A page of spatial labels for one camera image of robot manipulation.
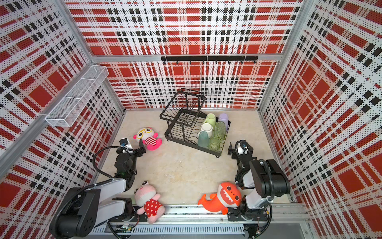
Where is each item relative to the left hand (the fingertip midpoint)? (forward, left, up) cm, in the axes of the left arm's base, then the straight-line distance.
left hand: (136, 140), depth 87 cm
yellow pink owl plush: (+6, -5, -7) cm, 10 cm away
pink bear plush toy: (-29, -11, -8) cm, 32 cm away
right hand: (+1, -63, -4) cm, 63 cm away
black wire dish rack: (+4, -31, +10) cm, 33 cm away
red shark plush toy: (-29, -52, -5) cm, 60 cm away
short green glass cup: (0, -47, -6) cm, 47 cm away
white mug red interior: (+12, -43, -4) cm, 45 cm away
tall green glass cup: (+9, -51, -2) cm, 52 cm away
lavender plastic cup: (+18, -54, -1) cm, 57 cm away
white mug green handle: (+18, -46, -2) cm, 49 cm away
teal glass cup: (+5, -40, -7) cm, 41 cm away
